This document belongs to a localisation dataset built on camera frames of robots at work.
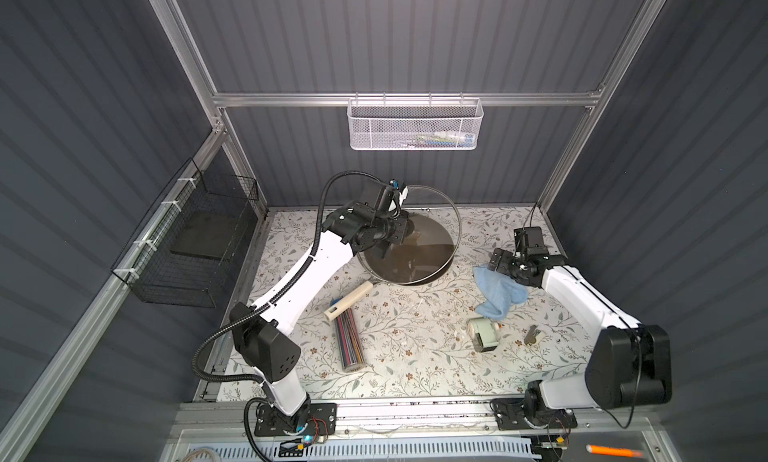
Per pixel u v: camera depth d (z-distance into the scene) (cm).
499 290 92
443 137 92
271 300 44
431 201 84
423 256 105
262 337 42
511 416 74
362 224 53
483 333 84
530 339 85
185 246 72
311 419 72
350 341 82
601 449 70
